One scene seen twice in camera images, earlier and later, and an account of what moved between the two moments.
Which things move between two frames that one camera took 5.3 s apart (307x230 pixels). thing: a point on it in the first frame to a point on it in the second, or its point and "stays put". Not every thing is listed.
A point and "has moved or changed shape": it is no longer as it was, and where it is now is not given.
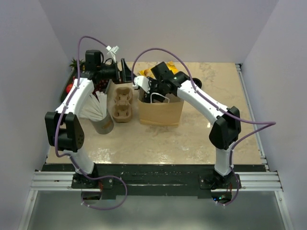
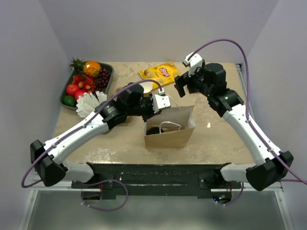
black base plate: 155,180 stays put
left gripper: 125,74 to 149,99
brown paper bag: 160,114 has moved or changed shape
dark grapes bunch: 102,85 stays put
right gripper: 152,82 to 179,85
